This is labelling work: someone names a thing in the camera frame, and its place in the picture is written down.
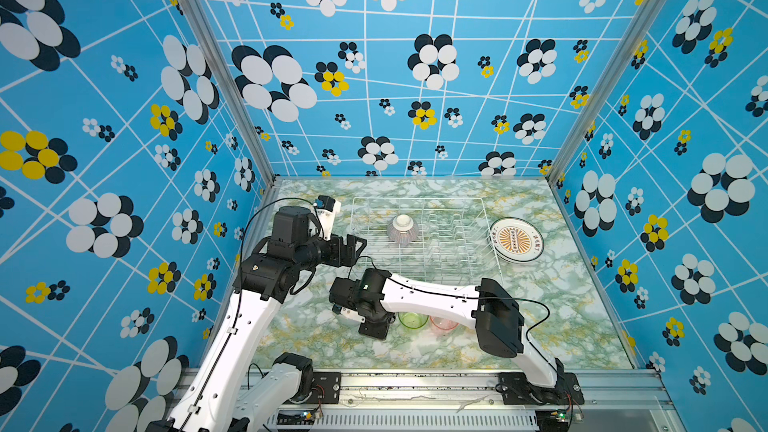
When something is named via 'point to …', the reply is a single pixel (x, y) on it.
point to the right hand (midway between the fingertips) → (379, 324)
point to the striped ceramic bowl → (403, 229)
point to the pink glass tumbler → (443, 325)
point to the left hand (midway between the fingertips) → (352, 238)
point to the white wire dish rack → (450, 239)
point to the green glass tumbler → (412, 320)
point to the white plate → (517, 239)
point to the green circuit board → (295, 417)
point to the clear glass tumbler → (345, 321)
